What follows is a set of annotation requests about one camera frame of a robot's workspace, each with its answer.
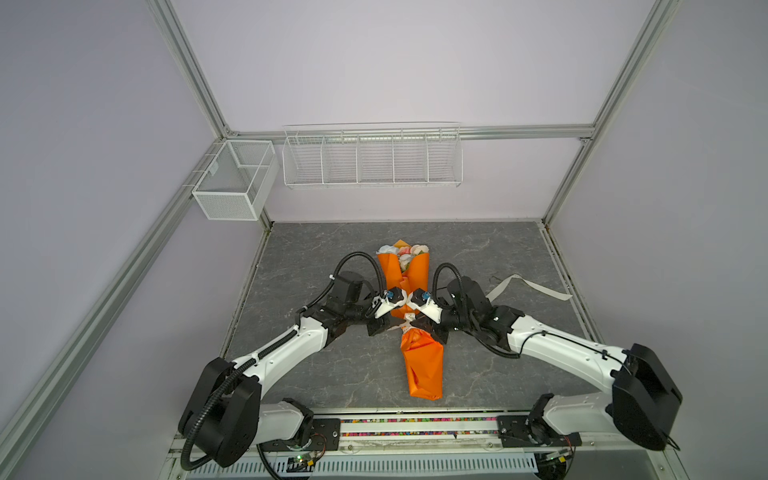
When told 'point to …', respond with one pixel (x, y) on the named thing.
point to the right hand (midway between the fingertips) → (414, 320)
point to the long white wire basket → (372, 154)
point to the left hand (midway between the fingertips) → (400, 313)
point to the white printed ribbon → (407, 322)
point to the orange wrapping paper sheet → (424, 356)
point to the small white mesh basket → (239, 180)
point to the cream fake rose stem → (417, 250)
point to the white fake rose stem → (387, 249)
